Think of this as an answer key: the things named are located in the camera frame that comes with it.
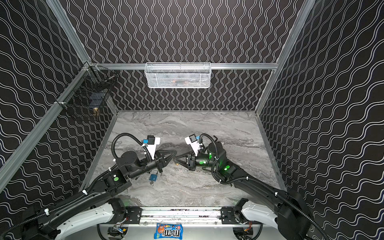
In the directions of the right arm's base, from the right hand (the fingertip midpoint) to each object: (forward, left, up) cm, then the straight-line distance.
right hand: (174, 160), depth 66 cm
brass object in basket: (+25, +44, +6) cm, 51 cm away
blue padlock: (+1, +16, -24) cm, 29 cm away
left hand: (0, -2, +6) cm, 6 cm away
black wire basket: (+45, +60, +4) cm, 75 cm away
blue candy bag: (-24, +3, -24) cm, 34 cm away
